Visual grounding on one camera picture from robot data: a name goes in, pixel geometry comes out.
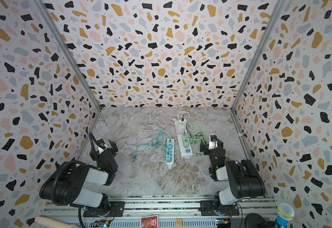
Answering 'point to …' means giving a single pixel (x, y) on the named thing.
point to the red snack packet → (150, 222)
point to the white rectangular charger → (180, 130)
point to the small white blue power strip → (170, 153)
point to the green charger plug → (185, 139)
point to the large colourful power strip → (185, 152)
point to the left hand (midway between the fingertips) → (102, 144)
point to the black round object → (253, 220)
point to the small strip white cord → (154, 126)
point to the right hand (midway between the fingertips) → (211, 139)
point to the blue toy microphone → (285, 213)
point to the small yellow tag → (179, 223)
